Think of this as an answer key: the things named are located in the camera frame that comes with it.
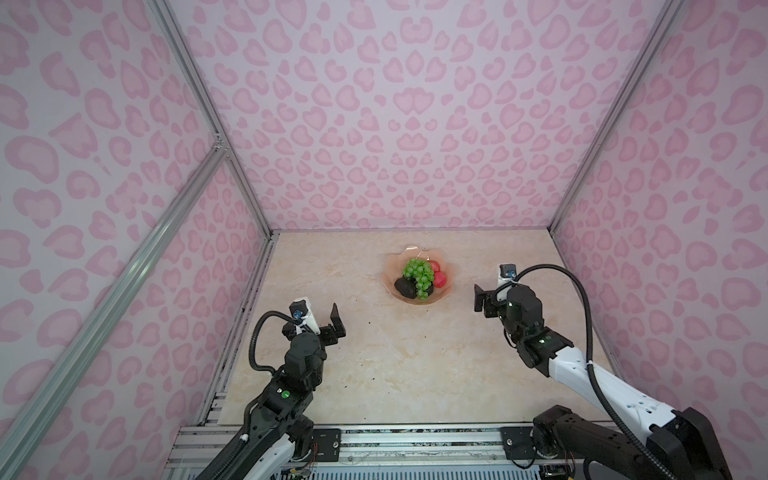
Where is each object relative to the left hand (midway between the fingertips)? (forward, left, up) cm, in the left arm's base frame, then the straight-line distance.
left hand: (320, 305), depth 77 cm
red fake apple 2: (+16, -34, -13) cm, 40 cm away
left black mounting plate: (-28, -2, -19) cm, 34 cm away
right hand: (+7, -46, -1) cm, 47 cm away
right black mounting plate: (-29, -49, -19) cm, 60 cm away
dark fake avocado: (+14, -24, -14) cm, 31 cm away
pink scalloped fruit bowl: (+24, -19, -18) cm, 36 cm away
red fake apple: (+23, -33, -14) cm, 43 cm away
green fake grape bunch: (+16, -28, -10) cm, 34 cm away
